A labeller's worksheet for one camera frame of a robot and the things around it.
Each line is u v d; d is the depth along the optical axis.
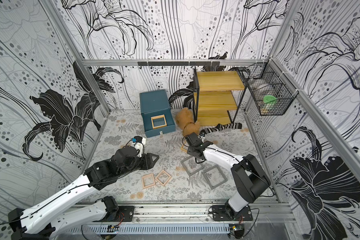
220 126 1.07
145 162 0.60
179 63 0.92
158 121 0.92
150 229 0.76
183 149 0.96
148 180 0.84
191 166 0.89
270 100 0.78
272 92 0.80
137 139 0.62
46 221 0.41
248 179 0.44
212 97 1.04
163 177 0.85
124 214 0.73
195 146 0.68
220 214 0.70
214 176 0.84
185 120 0.99
